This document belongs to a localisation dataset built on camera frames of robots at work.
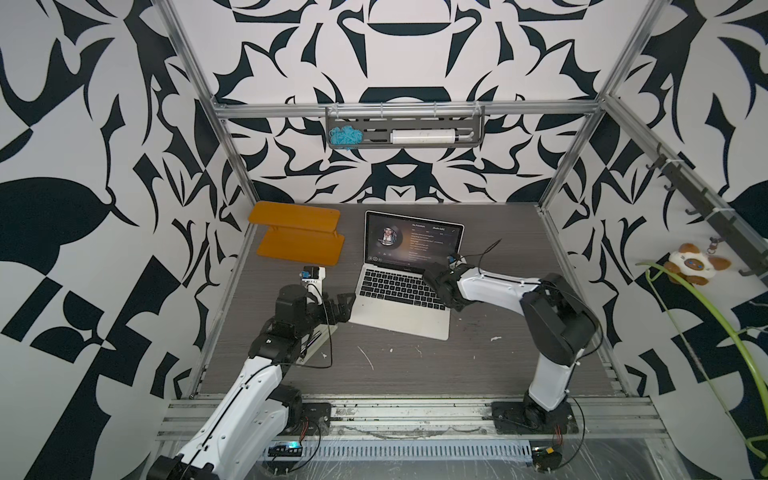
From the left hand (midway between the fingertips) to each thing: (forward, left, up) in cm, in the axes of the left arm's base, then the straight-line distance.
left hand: (335, 289), depth 81 cm
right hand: (+4, -40, -8) cm, 41 cm away
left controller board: (-34, +12, -17) cm, 39 cm away
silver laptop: (+6, -16, -14) cm, 22 cm away
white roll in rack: (+38, -26, +21) cm, 51 cm away
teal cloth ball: (+41, -3, +20) cm, 45 cm away
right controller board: (-38, -49, -16) cm, 64 cm away
